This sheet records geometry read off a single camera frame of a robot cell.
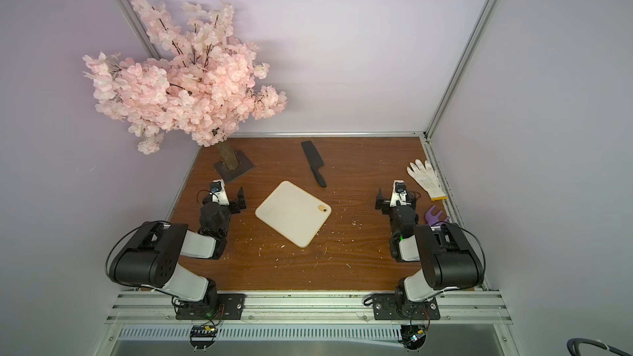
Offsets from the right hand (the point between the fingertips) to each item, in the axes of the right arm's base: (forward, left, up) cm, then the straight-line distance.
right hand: (400, 186), depth 88 cm
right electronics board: (-44, +1, -12) cm, 46 cm away
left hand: (-1, +64, 0) cm, 64 cm away
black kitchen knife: (+21, +34, -12) cm, 42 cm away
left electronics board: (-46, +64, -14) cm, 80 cm away
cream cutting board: (-5, +40, -13) cm, 43 cm away
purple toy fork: (-8, -13, -10) cm, 18 cm away
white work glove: (+12, -16, -11) cm, 23 cm away
